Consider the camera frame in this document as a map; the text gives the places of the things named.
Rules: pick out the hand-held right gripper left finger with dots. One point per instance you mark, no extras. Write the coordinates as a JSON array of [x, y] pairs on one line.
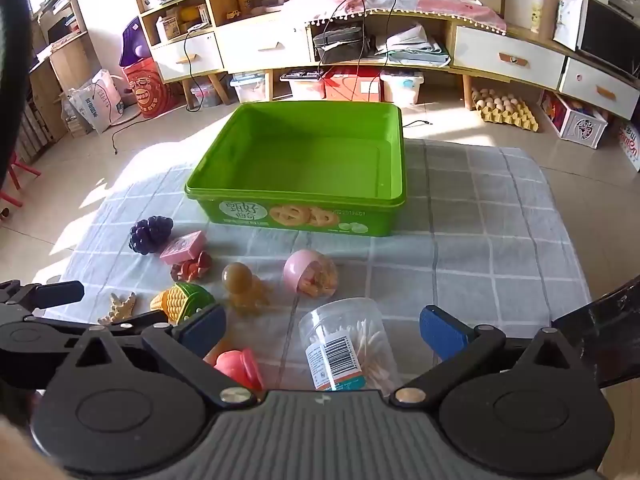
[[202, 332]]

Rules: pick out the egg tray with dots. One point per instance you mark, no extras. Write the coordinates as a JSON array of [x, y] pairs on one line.
[[502, 107]]

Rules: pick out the grey checked tablecloth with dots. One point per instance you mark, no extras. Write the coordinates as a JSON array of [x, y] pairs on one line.
[[475, 260]]

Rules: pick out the white storage box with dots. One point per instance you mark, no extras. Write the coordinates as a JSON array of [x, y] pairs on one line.
[[400, 87]]

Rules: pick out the small clear storage box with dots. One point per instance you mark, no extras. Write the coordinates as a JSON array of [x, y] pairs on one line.
[[205, 95]]

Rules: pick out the clear storage box dark lid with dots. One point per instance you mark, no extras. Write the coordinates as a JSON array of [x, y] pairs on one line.
[[302, 85]]

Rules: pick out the wood and white cabinet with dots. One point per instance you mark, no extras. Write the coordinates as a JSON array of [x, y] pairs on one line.
[[270, 45]]

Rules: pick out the pink lace table runner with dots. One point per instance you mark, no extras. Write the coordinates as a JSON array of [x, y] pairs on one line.
[[440, 5]]

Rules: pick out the pink capsule ball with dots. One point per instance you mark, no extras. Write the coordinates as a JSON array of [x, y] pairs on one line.
[[300, 272]]

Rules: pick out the red storage box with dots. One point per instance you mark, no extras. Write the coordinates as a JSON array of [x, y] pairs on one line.
[[350, 85]]

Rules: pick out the wooden bookshelf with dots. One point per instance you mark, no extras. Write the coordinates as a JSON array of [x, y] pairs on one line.
[[75, 60]]

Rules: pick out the clear cotton swab jar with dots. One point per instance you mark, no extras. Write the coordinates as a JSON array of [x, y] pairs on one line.
[[345, 345]]

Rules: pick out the person's left forearm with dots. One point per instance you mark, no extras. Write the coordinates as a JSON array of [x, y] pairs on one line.
[[12, 445]]

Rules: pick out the white plastic bag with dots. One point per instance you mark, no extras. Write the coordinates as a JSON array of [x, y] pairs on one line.
[[97, 100]]

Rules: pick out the pile of folded papers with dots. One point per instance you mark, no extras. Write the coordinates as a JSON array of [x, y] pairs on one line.
[[410, 42]]

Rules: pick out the green plastic box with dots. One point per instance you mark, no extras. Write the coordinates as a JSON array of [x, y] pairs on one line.
[[300, 170]]

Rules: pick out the red and white printed box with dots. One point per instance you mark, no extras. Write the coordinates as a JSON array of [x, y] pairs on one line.
[[631, 145]]

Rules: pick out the clear storage box blue lid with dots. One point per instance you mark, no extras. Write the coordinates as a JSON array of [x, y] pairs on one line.
[[248, 90]]

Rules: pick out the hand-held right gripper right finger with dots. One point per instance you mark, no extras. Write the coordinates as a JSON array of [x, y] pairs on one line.
[[442, 332]]

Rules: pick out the tan starfish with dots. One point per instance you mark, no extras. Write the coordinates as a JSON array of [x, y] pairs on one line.
[[120, 307]]

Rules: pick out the black microwave oven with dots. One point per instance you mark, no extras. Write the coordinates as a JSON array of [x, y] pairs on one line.
[[610, 40]]

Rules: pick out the black bag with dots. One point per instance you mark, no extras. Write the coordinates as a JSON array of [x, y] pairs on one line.
[[340, 42]]

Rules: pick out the amber toy octopus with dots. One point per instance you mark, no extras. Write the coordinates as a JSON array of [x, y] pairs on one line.
[[240, 282]]

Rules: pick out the red stool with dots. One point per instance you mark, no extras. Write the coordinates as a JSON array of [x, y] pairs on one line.
[[15, 180]]

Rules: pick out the dark glossy object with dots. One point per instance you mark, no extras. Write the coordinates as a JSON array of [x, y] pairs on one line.
[[610, 320]]

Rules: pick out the pink toy pig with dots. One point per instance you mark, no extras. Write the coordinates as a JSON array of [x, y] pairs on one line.
[[237, 367]]

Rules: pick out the purple toy grapes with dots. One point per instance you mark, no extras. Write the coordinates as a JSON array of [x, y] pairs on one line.
[[150, 235]]

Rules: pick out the red shopping bag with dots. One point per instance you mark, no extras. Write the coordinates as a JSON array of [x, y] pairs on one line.
[[147, 87]]

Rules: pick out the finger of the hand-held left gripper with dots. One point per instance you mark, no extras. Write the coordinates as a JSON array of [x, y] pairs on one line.
[[50, 294], [75, 326]]

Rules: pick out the yellow toy corn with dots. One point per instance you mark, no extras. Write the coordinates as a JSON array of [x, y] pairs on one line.
[[182, 300]]

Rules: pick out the brown fox figurine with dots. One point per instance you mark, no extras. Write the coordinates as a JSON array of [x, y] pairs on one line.
[[192, 266]]

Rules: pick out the tall printed bottle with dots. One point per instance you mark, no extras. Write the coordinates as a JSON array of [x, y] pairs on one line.
[[542, 0]]

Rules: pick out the pink toy carton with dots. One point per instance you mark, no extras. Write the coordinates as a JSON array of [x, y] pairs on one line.
[[182, 247]]

